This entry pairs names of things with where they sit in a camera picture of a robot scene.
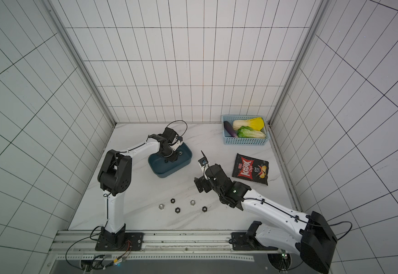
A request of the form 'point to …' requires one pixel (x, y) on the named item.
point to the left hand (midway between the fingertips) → (172, 158)
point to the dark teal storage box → (160, 168)
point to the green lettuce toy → (247, 132)
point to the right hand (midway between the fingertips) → (199, 174)
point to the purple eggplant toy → (230, 129)
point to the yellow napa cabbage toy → (255, 123)
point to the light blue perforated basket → (229, 140)
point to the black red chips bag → (250, 168)
